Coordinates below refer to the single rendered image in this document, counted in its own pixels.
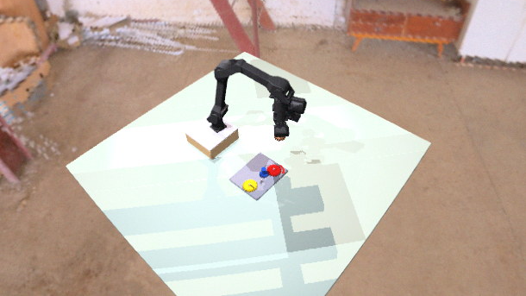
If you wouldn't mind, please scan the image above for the blue gear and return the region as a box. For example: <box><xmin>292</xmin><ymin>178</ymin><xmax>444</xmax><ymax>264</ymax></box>
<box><xmin>260</xmin><ymin>167</ymin><xmax>269</xmax><ymax>178</ymax></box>

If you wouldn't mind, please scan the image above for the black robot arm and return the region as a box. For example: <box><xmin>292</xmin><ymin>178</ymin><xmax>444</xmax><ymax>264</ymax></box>
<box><xmin>206</xmin><ymin>59</ymin><xmax>307</xmax><ymax>133</ymax></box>

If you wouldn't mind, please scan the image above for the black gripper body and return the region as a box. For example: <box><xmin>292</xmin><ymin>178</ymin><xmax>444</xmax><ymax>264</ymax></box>
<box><xmin>272</xmin><ymin>104</ymin><xmax>290</xmax><ymax>137</ymax></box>

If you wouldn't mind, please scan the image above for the red gear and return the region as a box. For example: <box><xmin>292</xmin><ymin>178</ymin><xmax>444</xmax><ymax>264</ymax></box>
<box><xmin>266</xmin><ymin>164</ymin><xmax>281</xmax><ymax>177</ymax></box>

